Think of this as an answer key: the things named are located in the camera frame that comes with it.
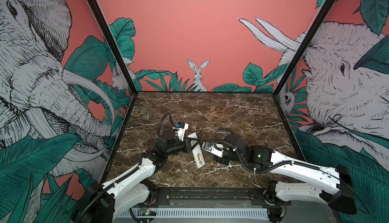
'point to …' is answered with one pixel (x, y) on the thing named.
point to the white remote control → (197, 152)
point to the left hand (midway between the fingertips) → (199, 140)
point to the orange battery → (198, 157)
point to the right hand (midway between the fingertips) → (210, 147)
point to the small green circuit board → (145, 211)
